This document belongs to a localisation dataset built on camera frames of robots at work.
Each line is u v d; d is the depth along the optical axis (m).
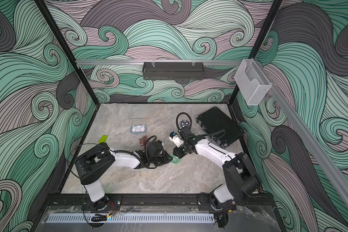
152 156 0.71
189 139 0.68
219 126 0.96
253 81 0.77
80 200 0.72
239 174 0.43
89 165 0.47
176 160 0.88
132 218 0.70
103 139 0.97
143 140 0.95
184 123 1.07
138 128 1.04
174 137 0.78
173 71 0.95
